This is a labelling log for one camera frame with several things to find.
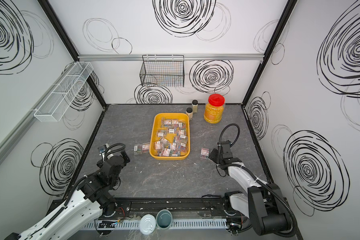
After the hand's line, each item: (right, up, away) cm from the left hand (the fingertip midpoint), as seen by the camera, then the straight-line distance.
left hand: (118, 153), depth 78 cm
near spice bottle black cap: (+39, +24, +27) cm, 53 cm away
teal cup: (+25, -29, -8) cm, 40 cm away
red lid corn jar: (+55, +24, +23) cm, 65 cm away
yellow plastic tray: (+26, +6, +22) cm, 34 cm away
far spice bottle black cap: (+44, +31, +35) cm, 64 cm away
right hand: (+53, -4, +12) cm, 55 cm away
